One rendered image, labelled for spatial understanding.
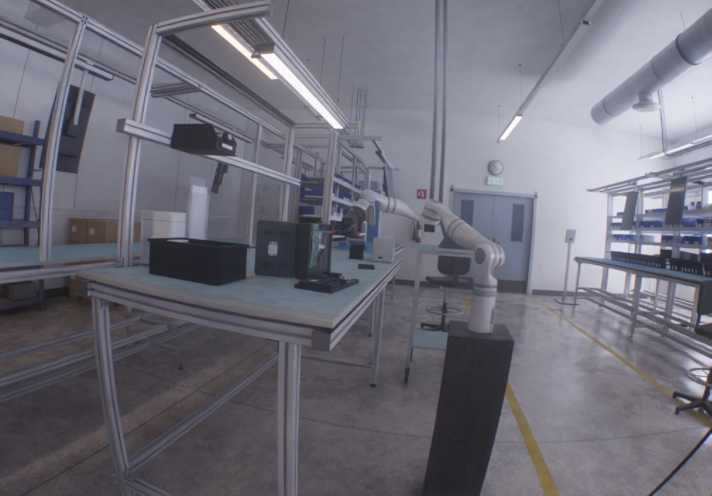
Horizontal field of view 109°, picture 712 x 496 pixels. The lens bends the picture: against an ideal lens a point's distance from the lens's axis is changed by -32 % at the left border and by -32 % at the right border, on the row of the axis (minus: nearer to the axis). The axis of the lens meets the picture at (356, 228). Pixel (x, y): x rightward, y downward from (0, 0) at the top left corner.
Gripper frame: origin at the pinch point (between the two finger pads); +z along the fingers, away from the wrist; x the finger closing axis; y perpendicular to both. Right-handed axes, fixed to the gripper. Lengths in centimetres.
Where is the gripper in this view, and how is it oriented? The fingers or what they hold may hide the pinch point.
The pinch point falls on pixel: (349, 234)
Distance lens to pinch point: 131.7
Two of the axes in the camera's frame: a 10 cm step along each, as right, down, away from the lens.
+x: -0.4, -9.1, -4.0
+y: -9.6, -0.7, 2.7
